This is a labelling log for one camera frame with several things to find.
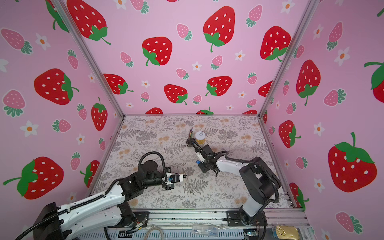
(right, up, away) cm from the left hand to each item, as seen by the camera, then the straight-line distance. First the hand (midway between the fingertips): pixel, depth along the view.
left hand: (184, 173), depth 71 cm
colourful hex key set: (+1, +17, +36) cm, 40 cm away
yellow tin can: (+8, +16, +29) cm, 34 cm away
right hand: (+10, 0, +22) cm, 24 cm away
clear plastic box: (+10, -27, -1) cm, 29 cm away
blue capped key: (+7, 0, +24) cm, 25 cm away
